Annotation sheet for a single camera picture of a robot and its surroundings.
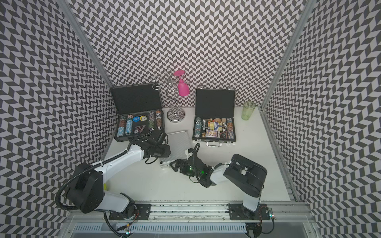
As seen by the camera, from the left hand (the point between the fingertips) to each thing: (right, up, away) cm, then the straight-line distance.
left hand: (167, 153), depth 87 cm
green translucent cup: (+55, +29, +18) cm, 64 cm away
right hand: (+5, -8, -3) cm, 10 cm away
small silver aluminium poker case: (+6, +5, +8) cm, 11 cm away
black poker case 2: (+30, +18, +18) cm, 39 cm away
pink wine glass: (+8, +43, +16) cm, 46 cm away
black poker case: (-25, +28, +22) cm, 43 cm away
